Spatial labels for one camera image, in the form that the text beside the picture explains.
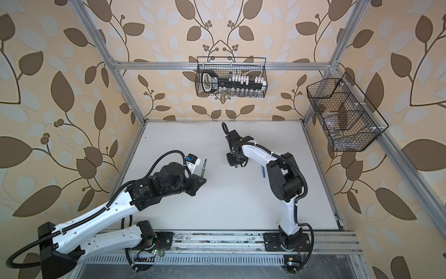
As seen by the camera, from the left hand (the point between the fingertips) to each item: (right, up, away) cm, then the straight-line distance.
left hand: (207, 180), depth 70 cm
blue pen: (+29, -2, +26) cm, 39 cm away
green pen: (-1, +5, 0) cm, 5 cm away
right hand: (+12, +3, +24) cm, 27 cm away
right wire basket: (+61, +24, +3) cm, 66 cm away
